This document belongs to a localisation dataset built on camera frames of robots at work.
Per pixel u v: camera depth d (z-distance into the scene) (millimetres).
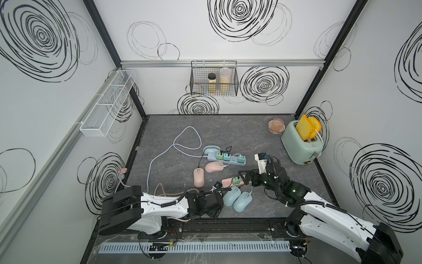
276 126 1077
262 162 710
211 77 854
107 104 748
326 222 492
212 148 952
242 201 788
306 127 863
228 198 808
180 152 993
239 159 919
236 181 823
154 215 588
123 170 940
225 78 864
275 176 577
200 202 619
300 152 845
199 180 874
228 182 848
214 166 916
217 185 723
